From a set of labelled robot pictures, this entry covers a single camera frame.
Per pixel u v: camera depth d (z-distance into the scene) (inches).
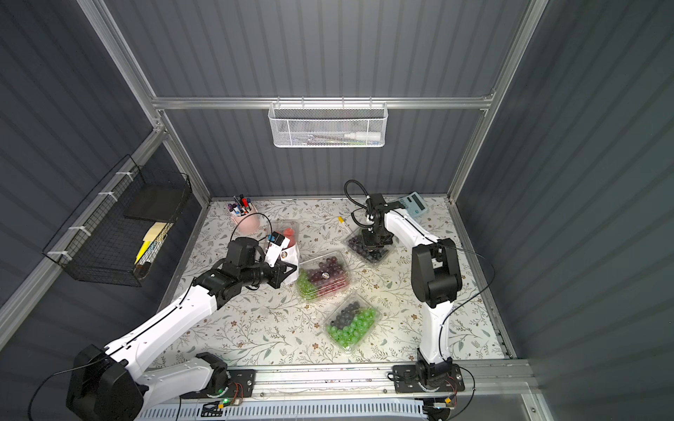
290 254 29.8
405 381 28.6
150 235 29.2
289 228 42.1
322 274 34.1
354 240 39.0
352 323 31.6
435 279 21.1
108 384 15.2
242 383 28.6
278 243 27.5
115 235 28.4
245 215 39.9
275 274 27.3
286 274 30.0
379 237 32.5
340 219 44.1
